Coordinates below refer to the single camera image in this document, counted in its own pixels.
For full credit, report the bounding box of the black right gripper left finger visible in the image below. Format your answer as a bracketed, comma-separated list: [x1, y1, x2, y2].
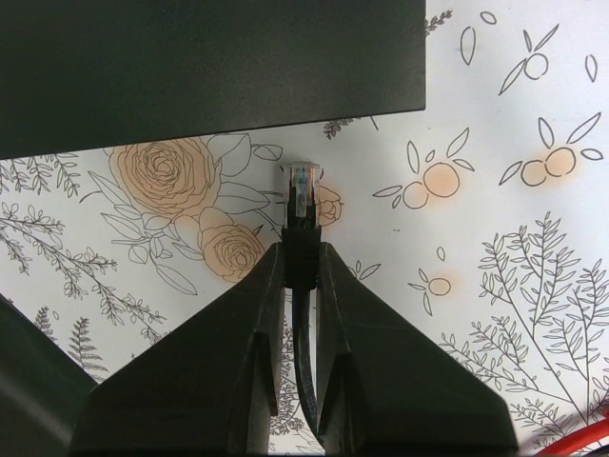
[69, 243, 285, 456]

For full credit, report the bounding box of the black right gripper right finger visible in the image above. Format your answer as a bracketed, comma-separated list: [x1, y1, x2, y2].
[316, 243, 519, 456]

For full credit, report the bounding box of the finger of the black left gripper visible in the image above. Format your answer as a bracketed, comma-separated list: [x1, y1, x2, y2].
[1, 298, 97, 457]

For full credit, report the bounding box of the black cable with plug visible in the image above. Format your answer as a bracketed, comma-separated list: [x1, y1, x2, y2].
[278, 160, 324, 437]

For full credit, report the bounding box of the black network switch with ports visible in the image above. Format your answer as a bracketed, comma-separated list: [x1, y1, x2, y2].
[1, 1, 426, 159]

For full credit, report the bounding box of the floral patterned table mat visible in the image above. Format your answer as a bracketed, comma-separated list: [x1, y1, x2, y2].
[1, 1, 608, 454]

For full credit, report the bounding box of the red ethernet cable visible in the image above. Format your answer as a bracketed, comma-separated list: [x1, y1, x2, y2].
[541, 418, 609, 457]

